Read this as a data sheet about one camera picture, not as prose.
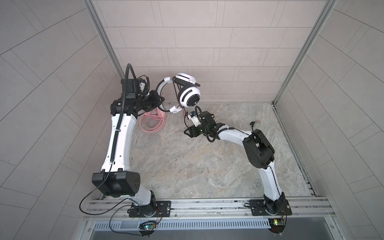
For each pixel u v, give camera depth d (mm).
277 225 678
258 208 709
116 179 385
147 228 643
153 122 1049
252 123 1047
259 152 543
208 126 751
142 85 626
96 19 743
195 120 846
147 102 597
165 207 716
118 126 437
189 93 569
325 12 726
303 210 712
